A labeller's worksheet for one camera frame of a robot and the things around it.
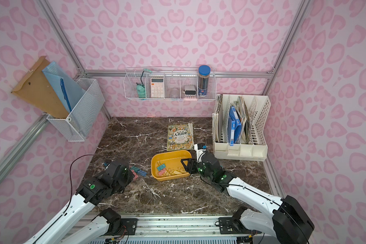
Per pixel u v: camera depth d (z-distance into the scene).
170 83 1.01
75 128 0.73
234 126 0.86
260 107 1.00
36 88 0.66
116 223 0.64
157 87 0.95
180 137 1.07
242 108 0.90
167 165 0.93
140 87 0.90
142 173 0.91
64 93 0.67
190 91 0.88
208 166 0.60
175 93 0.94
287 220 0.39
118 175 0.56
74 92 0.83
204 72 0.84
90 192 0.48
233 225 0.64
